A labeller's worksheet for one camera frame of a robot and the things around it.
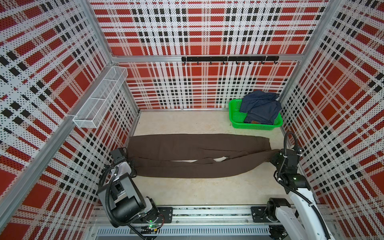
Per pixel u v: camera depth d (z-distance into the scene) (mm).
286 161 575
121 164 595
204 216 750
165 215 736
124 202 438
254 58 868
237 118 1157
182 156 960
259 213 737
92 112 909
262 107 1124
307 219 452
